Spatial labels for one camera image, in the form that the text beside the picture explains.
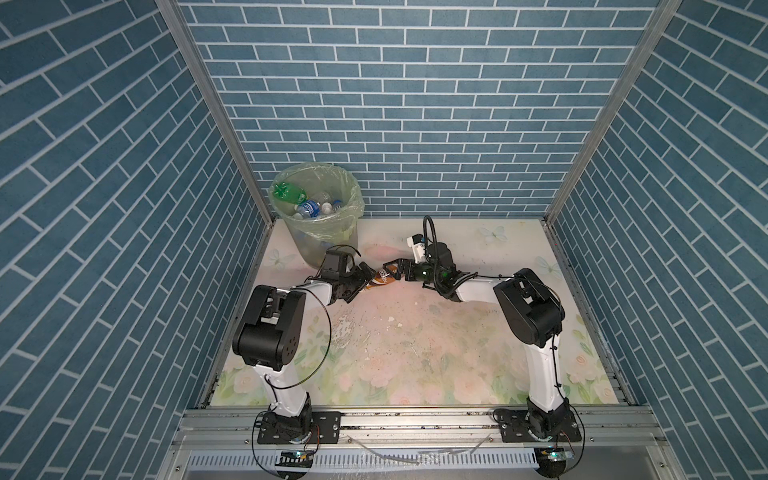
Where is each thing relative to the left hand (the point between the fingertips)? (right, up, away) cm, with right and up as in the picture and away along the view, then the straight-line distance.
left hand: (370, 277), depth 98 cm
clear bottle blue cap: (-14, +23, +1) cm, 27 cm away
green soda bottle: (-25, +28, -4) cm, 38 cm away
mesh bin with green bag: (-17, +24, +2) cm, 29 cm away
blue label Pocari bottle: (-20, +23, -2) cm, 30 cm away
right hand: (+6, +5, -3) cm, 8 cm away
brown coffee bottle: (+4, 0, -2) cm, 4 cm away
